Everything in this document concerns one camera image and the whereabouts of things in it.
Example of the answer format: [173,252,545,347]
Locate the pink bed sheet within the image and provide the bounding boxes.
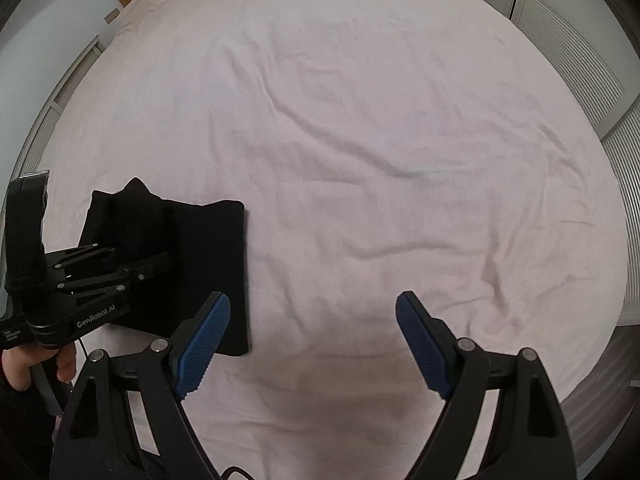
[42,0,627,479]

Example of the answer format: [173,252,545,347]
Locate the white low radiator cover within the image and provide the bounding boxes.
[10,37,104,180]

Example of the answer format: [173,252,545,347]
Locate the black pants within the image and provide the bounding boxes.
[80,178,250,356]

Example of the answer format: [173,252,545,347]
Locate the person's left hand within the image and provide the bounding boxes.
[1,344,77,391]

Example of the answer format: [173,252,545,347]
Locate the white louvered wardrobe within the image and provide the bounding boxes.
[484,0,639,326]

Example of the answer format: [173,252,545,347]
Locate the beige wall switch plate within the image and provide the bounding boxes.
[104,9,120,24]

